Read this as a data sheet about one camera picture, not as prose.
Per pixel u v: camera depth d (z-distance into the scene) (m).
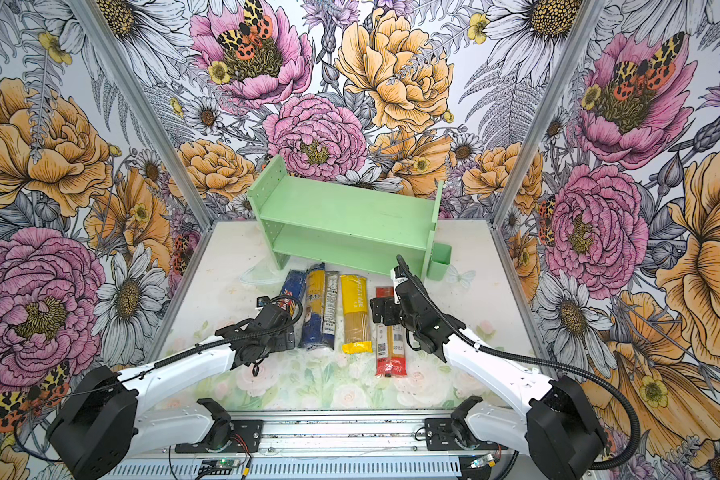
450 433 0.68
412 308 0.62
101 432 0.40
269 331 0.67
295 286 0.99
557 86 0.84
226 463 0.71
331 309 0.94
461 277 1.05
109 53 0.77
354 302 0.96
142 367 0.48
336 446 0.74
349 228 0.83
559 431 0.40
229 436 0.69
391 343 0.87
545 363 0.44
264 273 1.08
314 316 0.91
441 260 0.98
